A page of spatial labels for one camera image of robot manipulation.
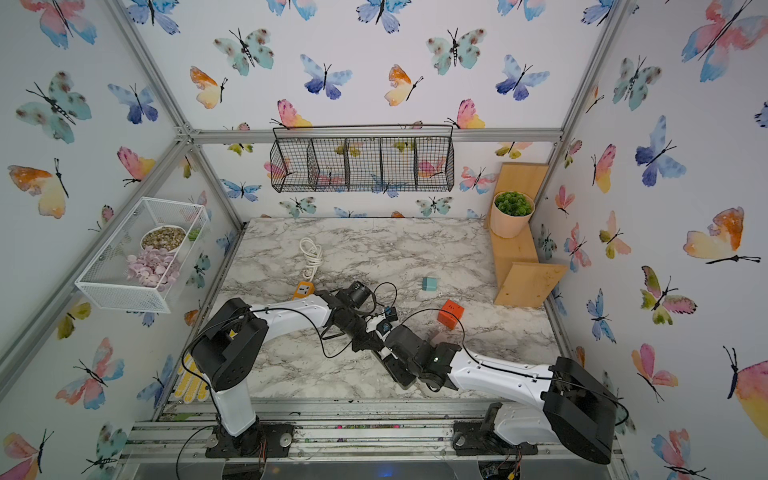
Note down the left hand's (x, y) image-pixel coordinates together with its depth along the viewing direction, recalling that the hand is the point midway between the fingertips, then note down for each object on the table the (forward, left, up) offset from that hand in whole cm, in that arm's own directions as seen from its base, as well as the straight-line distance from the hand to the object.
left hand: (381, 346), depth 88 cm
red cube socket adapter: (+7, -20, +3) cm, 22 cm away
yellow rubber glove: (-9, +51, 0) cm, 52 cm away
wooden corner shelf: (+12, -39, +16) cm, 44 cm away
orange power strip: (+19, +26, +2) cm, 32 cm away
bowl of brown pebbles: (+14, +49, +34) cm, 61 cm away
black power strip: (-12, -6, +12) cm, 18 cm away
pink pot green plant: (+37, -43, +18) cm, 59 cm away
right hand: (-4, -3, +6) cm, 8 cm away
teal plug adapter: (+21, -16, +1) cm, 26 cm away
